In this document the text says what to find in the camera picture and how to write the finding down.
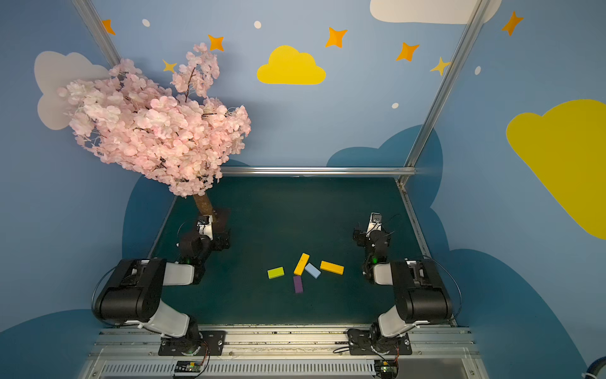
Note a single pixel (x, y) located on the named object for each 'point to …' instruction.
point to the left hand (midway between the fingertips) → (217, 226)
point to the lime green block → (275, 272)
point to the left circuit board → (188, 366)
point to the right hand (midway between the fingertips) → (375, 223)
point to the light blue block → (312, 269)
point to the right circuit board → (387, 369)
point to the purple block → (298, 287)
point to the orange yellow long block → (332, 268)
